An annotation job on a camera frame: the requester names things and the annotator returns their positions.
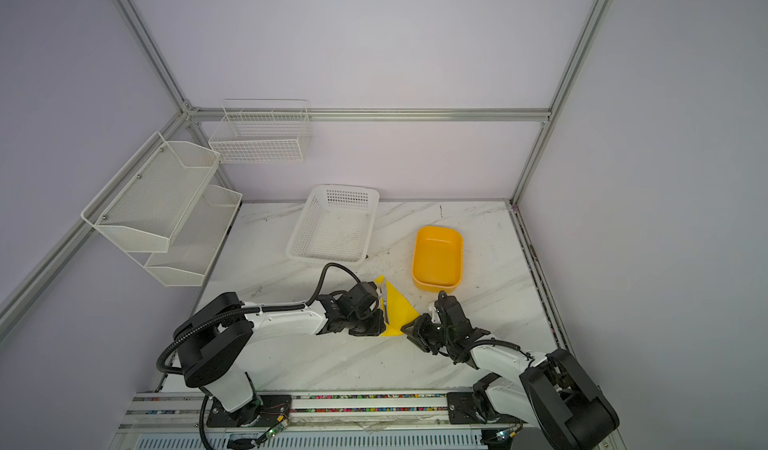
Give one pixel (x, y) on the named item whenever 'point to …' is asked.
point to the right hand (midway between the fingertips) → (402, 332)
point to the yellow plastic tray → (438, 258)
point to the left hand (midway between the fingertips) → (384, 329)
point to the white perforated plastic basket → (335, 226)
